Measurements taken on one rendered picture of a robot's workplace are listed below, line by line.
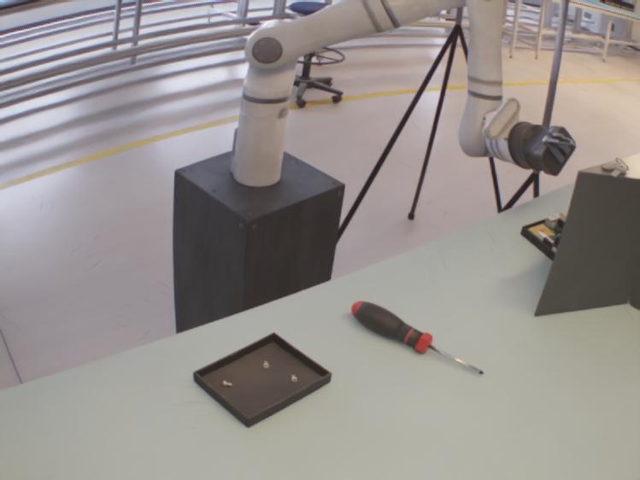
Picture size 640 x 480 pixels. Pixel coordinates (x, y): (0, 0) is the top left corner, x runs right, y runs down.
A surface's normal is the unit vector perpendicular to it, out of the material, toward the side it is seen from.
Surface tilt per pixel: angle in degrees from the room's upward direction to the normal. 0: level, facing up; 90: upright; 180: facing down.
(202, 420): 0
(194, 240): 90
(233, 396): 0
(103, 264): 0
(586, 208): 90
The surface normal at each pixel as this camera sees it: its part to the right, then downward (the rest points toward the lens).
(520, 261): 0.12, -0.84
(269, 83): 0.09, -0.63
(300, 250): 0.70, 0.44
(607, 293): 0.19, 0.54
